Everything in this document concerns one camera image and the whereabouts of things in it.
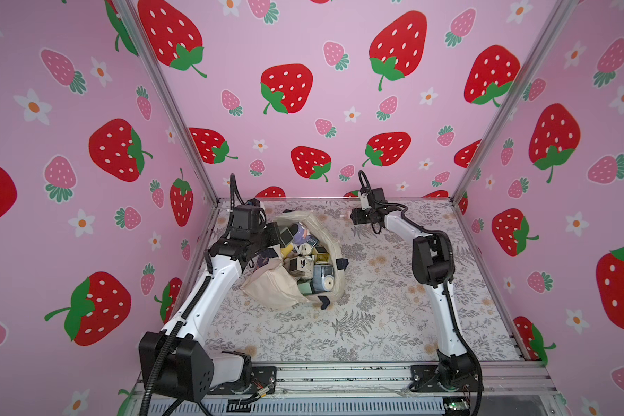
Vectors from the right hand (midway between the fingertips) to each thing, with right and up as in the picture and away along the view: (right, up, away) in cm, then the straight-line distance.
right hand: (352, 214), depth 109 cm
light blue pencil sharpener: (-12, -22, -24) cm, 35 cm away
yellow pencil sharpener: (-26, -14, -19) cm, 35 cm away
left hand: (-27, -6, -27) cm, 39 cm away
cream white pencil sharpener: (-20, -17, -26) cm, 37 cm away
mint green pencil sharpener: (-19, -25, -24) cm, 40 cm away
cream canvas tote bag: (-28, -22, -33) cm, 49 cm away
